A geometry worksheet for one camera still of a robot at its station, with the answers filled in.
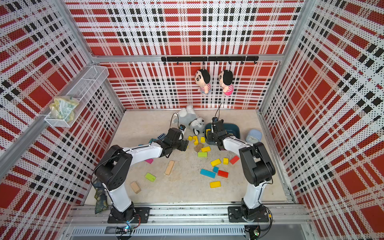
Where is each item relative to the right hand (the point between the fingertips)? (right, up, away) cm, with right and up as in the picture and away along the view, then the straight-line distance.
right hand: (213, 132), depth 98 cm
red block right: (+13, -17, -5) cm, 22 cm away
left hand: (-19, -5, -2) cm, 20 cm away
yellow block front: (0, -29, -13) cm, 32 cm away
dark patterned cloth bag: (-62, -33, -20) cm, 73 cm away
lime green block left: (-38, -26, -12) cm, 47 cm away
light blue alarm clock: (+27, -3, -2) cm, 27 cm away
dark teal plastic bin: (+13, +2, +4) cm, 14 cm away
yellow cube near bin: (-7, -5, +3) cm, 9 cm away
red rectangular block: (+5, -24, -10) cm, 26 cm away
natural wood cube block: (-44, -29, -17) cm, 56 cm away
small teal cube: (+1, -22, -8) cm, 23 cm away
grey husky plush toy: (-17, +11, +7) cm, 22 cm away
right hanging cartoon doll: (+8, +35, -3) cm, 36 cm away
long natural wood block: (-28, -21, -7) cm, 36 cm away
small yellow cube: (-16, -4, +4) cm, 17 cm away
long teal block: (-4, -24, -8) cm, 26 cm away
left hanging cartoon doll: (-7, +34, -7) cm, 35 cm away
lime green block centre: (-7, -14, -2) cm, 16 cm away
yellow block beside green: (-5, -11, 0) cm, 12 cm away
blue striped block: (-37, -3, +6) cm, 37 cm away
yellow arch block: (-12, -7, +2) cm, 14 cm away
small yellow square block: (+7, -17, -7) cm, 20 cm away
